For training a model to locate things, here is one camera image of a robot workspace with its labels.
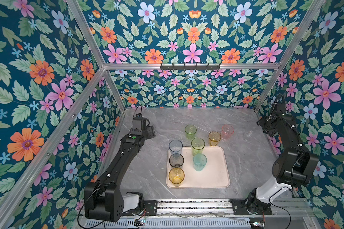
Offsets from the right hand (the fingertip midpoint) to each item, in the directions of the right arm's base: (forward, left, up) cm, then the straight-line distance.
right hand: (264, 125), depth 87 cm
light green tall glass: (-12, +42, -3) cm, 44 cm away
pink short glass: (+6, +18, -14) cm, 24 cm away
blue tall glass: (-12, +55, -3) cm, 56 cm away
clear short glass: (+1, +6, -13) cm, 14 cm away
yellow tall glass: (-26, +55, -14) cm, 62 cm away
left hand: (-3, +70, +4) cm, 71 cm away
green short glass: (+6, +46, -12) cm, 47 cm away
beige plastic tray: (-24, +31, -16) cm, 43 cm away
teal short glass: (-17, +41, -12) cm, 46 cm away
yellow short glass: (+2, +29, -15) cm, 32 cm away
